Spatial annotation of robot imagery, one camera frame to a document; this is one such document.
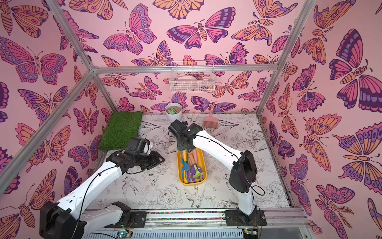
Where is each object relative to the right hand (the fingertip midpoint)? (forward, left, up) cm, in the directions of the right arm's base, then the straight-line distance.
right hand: (181, 147), depth 81 cm
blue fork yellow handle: (-5, -2, -14) cm, 15 cm away
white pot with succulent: (+32, +9, -5) cm, 34 cm away
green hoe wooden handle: (-9, -9, -14) cm, 19 cm away
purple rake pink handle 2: (-1, -7, -13) cm, 15 cm away
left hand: (-7, +9, -2) cm, 11 cm away
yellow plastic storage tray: (-3, +2, -13) cm, 13 cm away
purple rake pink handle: (-6, -6, -14) cm, 16 cm away
